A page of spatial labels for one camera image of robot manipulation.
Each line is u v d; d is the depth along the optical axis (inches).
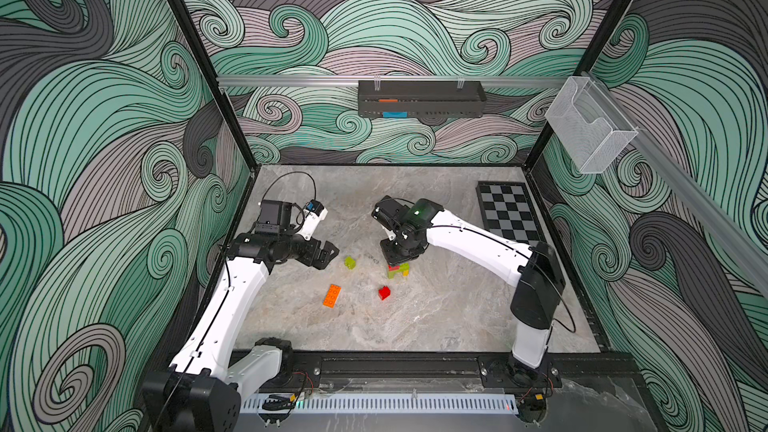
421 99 37.7
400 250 26.9
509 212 39.8
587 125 31.0
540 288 17.5
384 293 33.6
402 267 33.9
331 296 33.6
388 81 37.3
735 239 20.4
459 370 29.3
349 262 35.7
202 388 14.2
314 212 26.6
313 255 26.1
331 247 27.0
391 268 34.3
